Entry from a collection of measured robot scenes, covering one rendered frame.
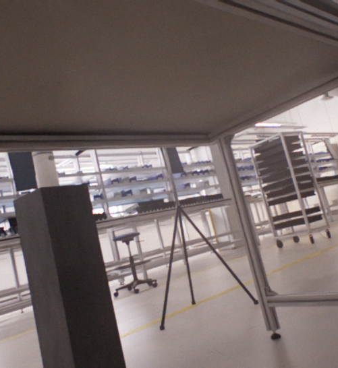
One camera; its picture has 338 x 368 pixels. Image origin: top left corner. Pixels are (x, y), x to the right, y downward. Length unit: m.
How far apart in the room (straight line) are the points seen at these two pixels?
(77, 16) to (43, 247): 1.08
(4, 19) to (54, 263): 1.06
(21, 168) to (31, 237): 3.19
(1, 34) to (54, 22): 0.10
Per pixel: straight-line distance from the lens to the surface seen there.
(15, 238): 4.54
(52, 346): 1.79
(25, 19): 0.82
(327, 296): 1.68
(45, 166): 1.81
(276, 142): 5.70
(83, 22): 0.85
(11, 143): 1.34
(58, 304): 1.68
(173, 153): 6.33
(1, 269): 7.82
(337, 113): 13.30
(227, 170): 1.83
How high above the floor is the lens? 0.54
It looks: 7 degrees up
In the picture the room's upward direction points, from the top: 13 degrees counter-clockwise
